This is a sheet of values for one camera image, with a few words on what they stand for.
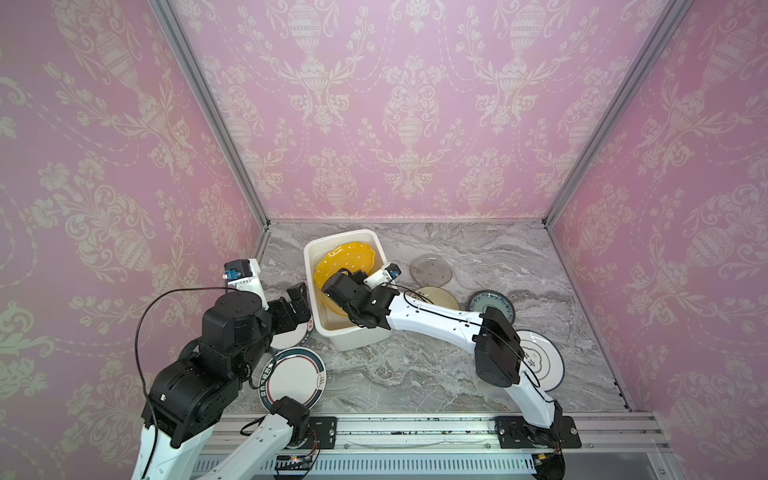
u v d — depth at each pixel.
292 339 0.90
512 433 0.74
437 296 0.98
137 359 0.41
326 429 0.74
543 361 0.85
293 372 0.83
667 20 0.70
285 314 0.50
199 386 0.35
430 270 1.06
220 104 0.89
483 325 0.51
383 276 0.75
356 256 0.91
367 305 0.61
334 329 0.75
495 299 0.99
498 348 0.50
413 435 0.76
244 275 0.47
